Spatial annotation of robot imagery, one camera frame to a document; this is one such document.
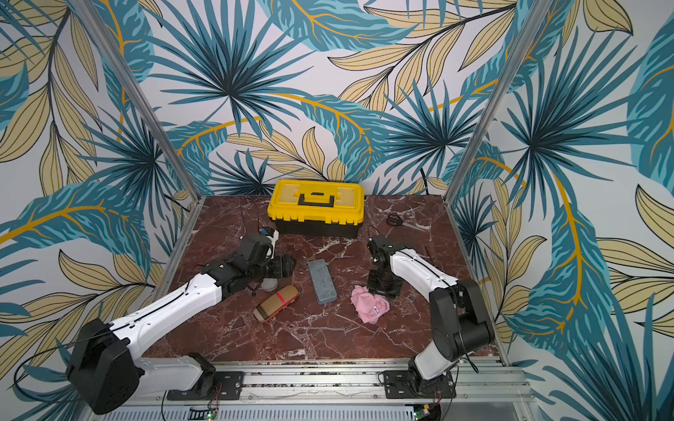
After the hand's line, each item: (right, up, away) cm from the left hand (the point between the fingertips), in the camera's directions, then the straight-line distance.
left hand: (285, 265), depth 82 cm
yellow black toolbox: (+9, +18, +14) cm, 25 cm away
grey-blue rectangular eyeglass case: (+11, -7, +9) cm, 16 cm away
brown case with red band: (-6, -14, +4) cm, 16 cm away
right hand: (+30, -10, +6) cm, 32 cm away
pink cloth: (+27, -14, +1) cm, 30 cm away
